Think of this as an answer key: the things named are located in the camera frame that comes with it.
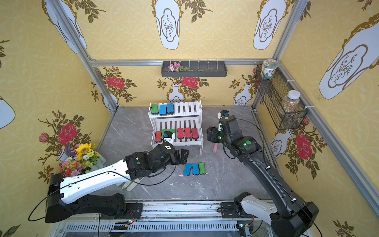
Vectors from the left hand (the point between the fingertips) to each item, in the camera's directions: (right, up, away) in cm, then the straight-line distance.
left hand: (177, 149), depth 74 cm
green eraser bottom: (-10, +8, +18) cm, 23 cm away
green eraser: (-13, +20, +6) cm, 25 cm away
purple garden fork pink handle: (+22, -3, +21) cm, 31 cm away
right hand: (+19, +10, +1) cm, 22 cm away
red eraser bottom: (+4, +7, +15) cm, 17 cm away
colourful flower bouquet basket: (-50, -5, +1) cm, 50 cm away
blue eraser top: (-9, +20, +8) cm, 24 cm away
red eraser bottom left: (-12, +5, +12) cm, 18 cm away
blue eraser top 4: (+9, -14, +14) cm, 22 cm away
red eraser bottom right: (+9, +6, +14) cm, 18 cm away
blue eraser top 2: (-5, +21, +7) cm, 23 cm away
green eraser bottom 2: (-5, +8, +18) cm, 21 cm away
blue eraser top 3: (+5, -13, +11) cm, 17 cm away
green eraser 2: (+13, -14, +14) cm, 24 cm away
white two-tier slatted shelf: (-1, +13, +21) cm, 25 cm away
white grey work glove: (-28, -22, +8) cm, 36 cm away
